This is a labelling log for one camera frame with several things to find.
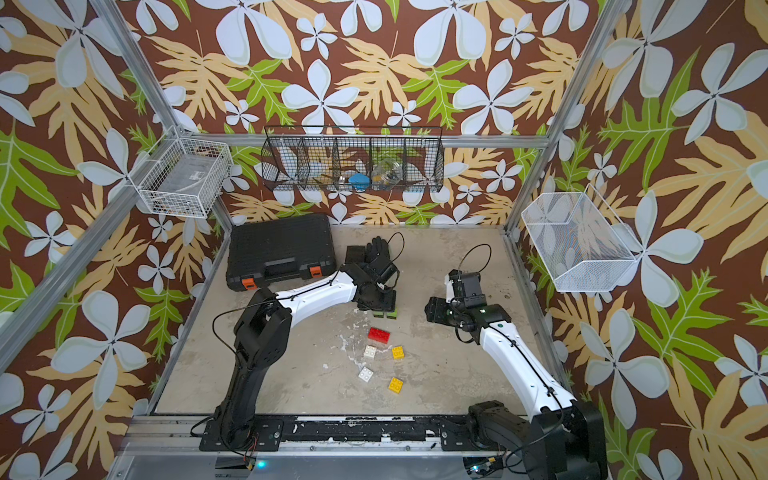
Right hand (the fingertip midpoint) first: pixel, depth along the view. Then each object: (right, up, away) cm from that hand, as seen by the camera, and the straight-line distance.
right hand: (432, 307), depth 84 cm
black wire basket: (-24, +47, +14) cm, 55 cm away
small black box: (-25, +16, +28) cm, 40 cm away
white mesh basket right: (+40, +18, -4) cm, 44 cm away
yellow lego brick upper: (-10, -14, +2) cm, 17 cm away
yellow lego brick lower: (-11, -21, -4) cm, 23 cm away
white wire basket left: (-73, +38, +2) cm, 82 cm away
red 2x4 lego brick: (-16, -10, +7) cm, 20 cm away
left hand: (-12, 0, +9) cm, 15 cm away
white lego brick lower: (-19, -18, -2) cm, 27 cm away
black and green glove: (-16, +16, +29) cm, 37 cm away
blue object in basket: (-21, +38, +9) cm, 45 cm away
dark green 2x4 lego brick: (-12, -4, +9) cm, 16 cm away
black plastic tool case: (-56, +17, +20) cm, 62 cm away
